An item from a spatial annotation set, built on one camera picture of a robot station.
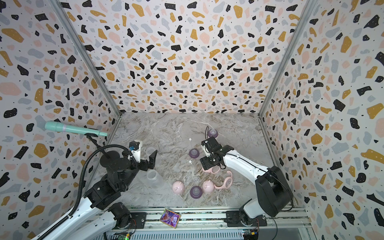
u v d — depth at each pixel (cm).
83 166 88
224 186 82
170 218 73
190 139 105
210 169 80
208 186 81
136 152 58
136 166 58
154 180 77
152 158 65
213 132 92
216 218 76
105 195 49
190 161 94
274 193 43
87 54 86
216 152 64
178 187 81
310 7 72
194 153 97
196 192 81
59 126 66
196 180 86
